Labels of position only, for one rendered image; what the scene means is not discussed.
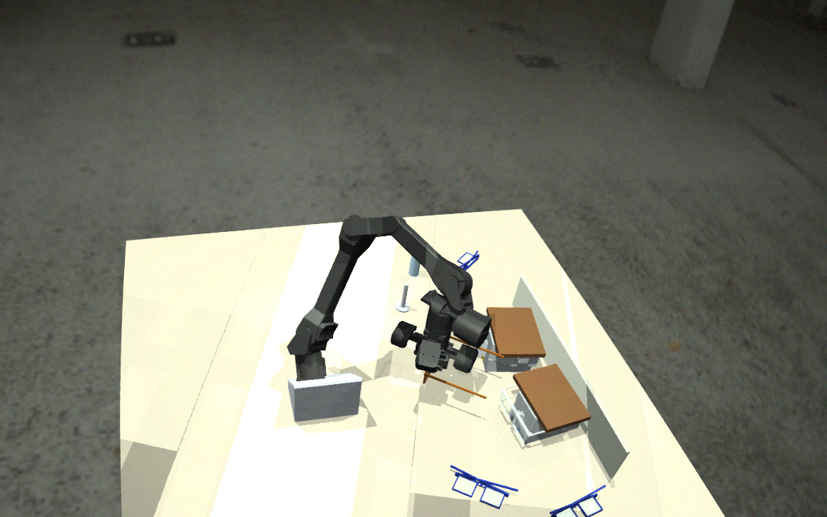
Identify white rectangular panel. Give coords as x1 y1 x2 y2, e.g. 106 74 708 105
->
512 276 630 478

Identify light blue cylinder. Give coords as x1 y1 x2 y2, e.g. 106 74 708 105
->
408 256 420 276

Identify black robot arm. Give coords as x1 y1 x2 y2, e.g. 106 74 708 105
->
287 215 492 381

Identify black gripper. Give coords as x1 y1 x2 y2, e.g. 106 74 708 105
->
390 321 479 373

